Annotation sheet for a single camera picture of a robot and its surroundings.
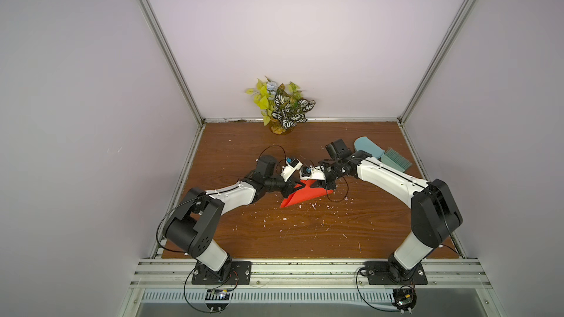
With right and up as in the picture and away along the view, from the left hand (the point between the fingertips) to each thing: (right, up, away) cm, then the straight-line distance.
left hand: (305, 185), depth 83 cm
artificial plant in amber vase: (-9, +32, +11) cm, 35 cm away
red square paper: (0, -3, +1) cm, 3 cm away
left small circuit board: (-30, -36, -12) cm, 49 cm away
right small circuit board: (+32, -34, -14) cm, 48 cm away
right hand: (+3, +5, +3) cm, 6 cm away
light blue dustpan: (+33, +16, +29) cm, 47 cm away
